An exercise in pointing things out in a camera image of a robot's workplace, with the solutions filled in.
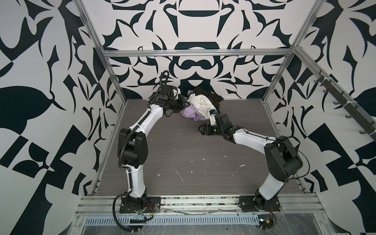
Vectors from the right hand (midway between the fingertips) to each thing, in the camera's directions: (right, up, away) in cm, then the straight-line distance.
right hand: (203, 126), depth 91 cm
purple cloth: (-8, +9, -6) cm, 13 cm away
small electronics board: (+27, -44, -20) cm, 55 cm away
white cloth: (0, +14, +8) cm, 17 cm away
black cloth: (+12, +20, +26) cm, 35 cm away
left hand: (-7, +15, -5) cm, 18 cm away
